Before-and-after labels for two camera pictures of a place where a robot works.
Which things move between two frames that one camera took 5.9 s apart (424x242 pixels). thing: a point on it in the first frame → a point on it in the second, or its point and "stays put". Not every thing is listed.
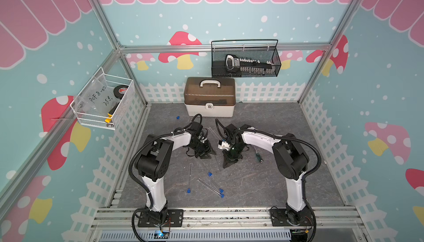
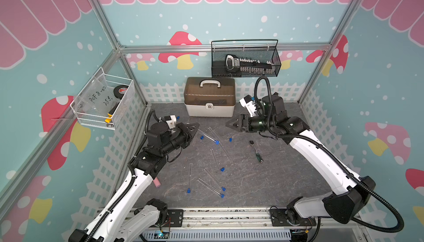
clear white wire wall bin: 104,100 stays put
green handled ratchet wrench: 258,156 stays put
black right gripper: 228,161 → 234,125
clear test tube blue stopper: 189,189 stays put
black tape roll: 116,92 stays put
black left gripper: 207,149 → 185,130
